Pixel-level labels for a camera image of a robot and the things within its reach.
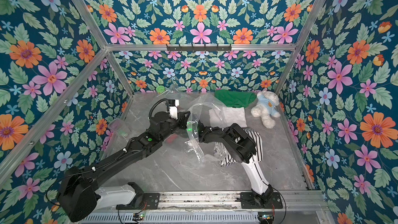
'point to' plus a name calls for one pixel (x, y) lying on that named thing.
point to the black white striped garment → (225, 156)
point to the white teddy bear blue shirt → (266, 108)
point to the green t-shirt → (236, 99)
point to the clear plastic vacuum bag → (199, 108)
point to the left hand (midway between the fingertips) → (191, 112)
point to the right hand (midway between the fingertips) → (177, 127)
